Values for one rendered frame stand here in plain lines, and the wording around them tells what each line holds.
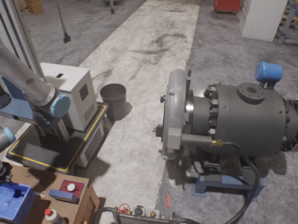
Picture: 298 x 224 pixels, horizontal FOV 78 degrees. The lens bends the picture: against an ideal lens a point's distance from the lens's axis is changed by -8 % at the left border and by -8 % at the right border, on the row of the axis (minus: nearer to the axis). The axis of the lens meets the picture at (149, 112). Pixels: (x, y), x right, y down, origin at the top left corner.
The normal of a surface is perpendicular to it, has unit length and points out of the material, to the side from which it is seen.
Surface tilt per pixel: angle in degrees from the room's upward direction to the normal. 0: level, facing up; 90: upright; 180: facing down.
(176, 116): 48
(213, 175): 0
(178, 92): 23
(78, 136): 0
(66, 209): 0
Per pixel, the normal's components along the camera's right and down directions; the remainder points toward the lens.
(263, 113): -0.07, -0.24
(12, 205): 0.00, -0.73
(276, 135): -0.12, 0.24
